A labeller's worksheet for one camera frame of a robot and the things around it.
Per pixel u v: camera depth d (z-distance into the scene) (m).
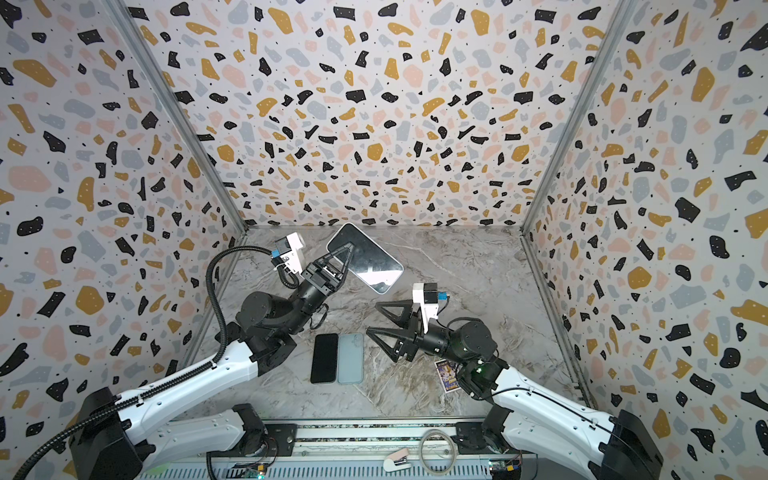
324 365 0.85
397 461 0.70
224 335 0.50
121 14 0.69
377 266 0.58
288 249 0.56
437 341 0.57
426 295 0.53
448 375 0.84
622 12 0.71
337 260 0.57
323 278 0.54
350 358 0.88
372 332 0.55
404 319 0.63
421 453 0.71
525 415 0.49
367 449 0.73
